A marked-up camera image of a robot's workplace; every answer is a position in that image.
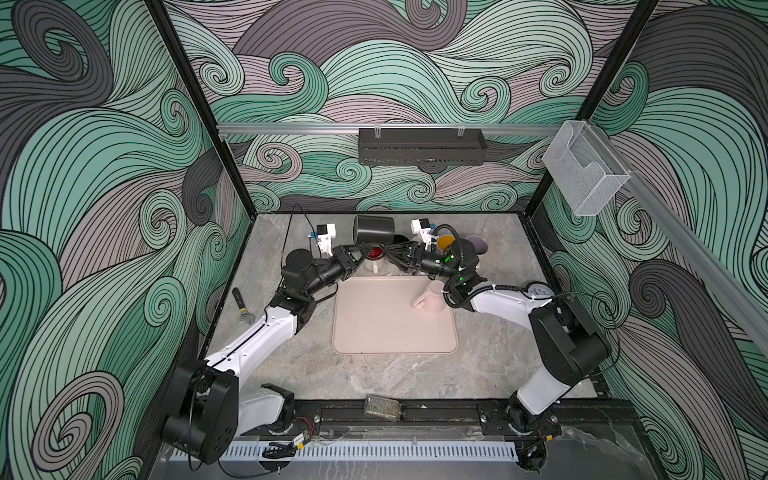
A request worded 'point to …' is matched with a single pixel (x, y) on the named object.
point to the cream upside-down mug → (375, 259)
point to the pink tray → (375, 315)
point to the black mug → (372, 229)
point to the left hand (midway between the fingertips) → (374, 247)
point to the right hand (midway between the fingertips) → (385, 255)
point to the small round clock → (540, 290)
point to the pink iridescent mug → (480, 244)
